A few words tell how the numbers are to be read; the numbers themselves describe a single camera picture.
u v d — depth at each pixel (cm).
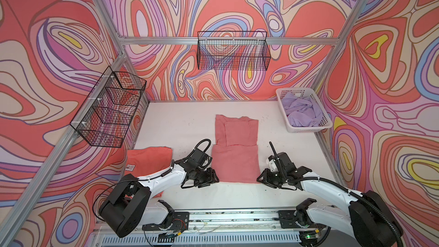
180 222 72
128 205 41
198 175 72
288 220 72
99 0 74
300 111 106
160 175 51
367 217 41
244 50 96
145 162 91
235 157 91
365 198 45
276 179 73
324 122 100
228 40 87
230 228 72
